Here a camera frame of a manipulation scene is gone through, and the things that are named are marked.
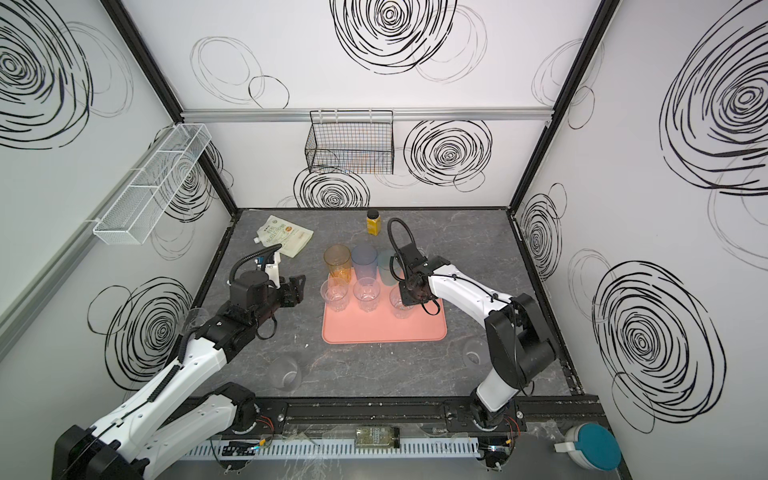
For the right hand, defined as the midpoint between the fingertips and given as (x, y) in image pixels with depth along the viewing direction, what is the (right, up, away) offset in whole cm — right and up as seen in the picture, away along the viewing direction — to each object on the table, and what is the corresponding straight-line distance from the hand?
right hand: (408, 297), depth 88 cm
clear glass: (-13, +1, +4) cm, 13 cm away
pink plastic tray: (-17, -9, +3) cm, 19 cm away
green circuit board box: (-9, -28, -20) cm, 36 cm away
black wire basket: (-22, +58, +36) cm, 71 cm away
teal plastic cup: (-7, +9, +4) cm, 12 cm away
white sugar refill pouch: (-49, +20, +24) cm, 58 cm away
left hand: (-31, +7, -8) cm, 33 cm away
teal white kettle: (+39, -28, -23) cm, 53 cm away
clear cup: (-34, -19, -8) cm, 40 cm away
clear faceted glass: (-23, 0, +5) cm, 23 cm away
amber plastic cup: (-21, +12, -1) cm, 24 cm away
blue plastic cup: (-13, +11, +1) cm, 17 cm away
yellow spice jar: (-11, +23, +19) cm, 32 cm away
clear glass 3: (+19, -15, -5) cm, 25 cm away
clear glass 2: (-3, -2, -8) cm, 8 cm away
